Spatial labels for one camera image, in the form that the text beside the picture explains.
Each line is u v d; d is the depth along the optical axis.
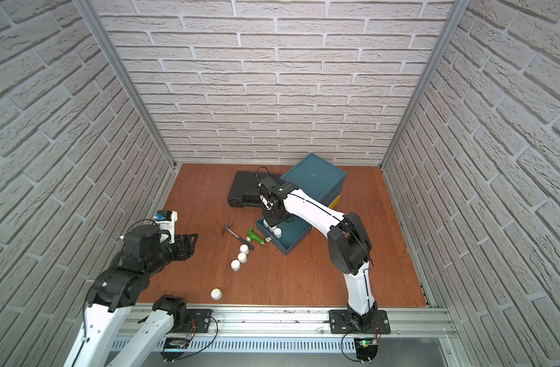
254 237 0.92
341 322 0.73
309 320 0.76
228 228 0.95
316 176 0.87
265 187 0.71
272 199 0.64
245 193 0.97
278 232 0.92
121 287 0.43
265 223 0.82
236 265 0.83
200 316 0.74
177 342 0.70
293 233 0.92
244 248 0.87
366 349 0.70
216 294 0.77
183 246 0.60
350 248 0.50
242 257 0.85
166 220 0.59
